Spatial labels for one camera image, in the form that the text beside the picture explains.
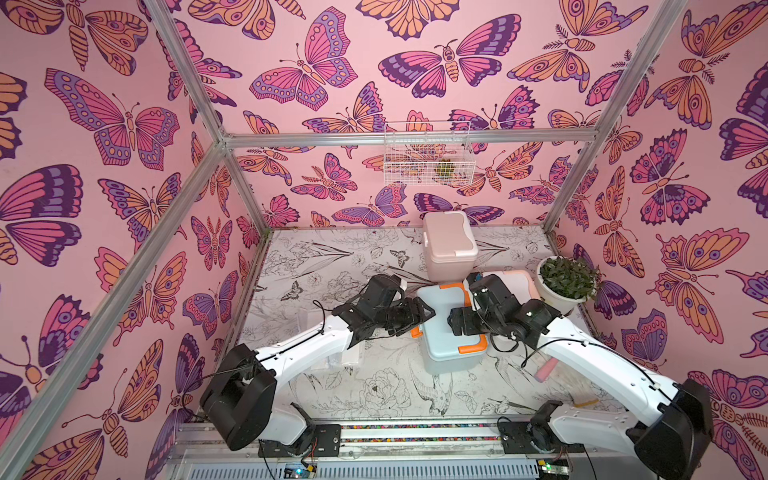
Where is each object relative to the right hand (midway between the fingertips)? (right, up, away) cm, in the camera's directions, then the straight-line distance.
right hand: (462, 317), depth 80 cm
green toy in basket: (-2, +43, +13) cm, 45 cm away
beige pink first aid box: (0, +19, +16) cm, 25 cm away
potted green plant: (+30, +9, +3) cm, 31 cm away
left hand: (-8, 0, -2) cm, 8 cm away
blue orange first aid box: (-6, -8, -5) cm, 11 cm away
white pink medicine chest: (+19, +8, +7) cm, 22 cm away
